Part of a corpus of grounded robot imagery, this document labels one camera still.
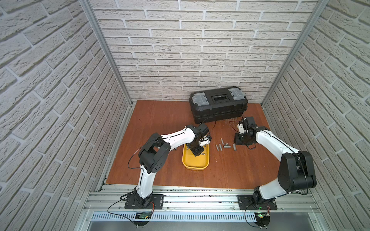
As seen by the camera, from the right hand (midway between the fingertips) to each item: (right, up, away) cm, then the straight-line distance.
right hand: (239, 140), depth 91 cm
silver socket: (-14, -5, +4) cm, 15 cm away
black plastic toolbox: (-14, +24, +5) cm, 28 cm away
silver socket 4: (-2, -5, +3) cm, 6 cm away
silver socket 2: (-7, -5, +4) cm, 9 cm away
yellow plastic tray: (-27, -13, -5) cm, 30 cm away
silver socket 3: (-10, -1, +6) cm, 12 cm away
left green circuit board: (-57, -35, -20) cm, 70 cm away
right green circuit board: (+4, -35, -20) cm, 40 cm away
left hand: (-26, -6, -1) cm, 27 cm away
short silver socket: (-7, -3, +4) cm, 9 cm away
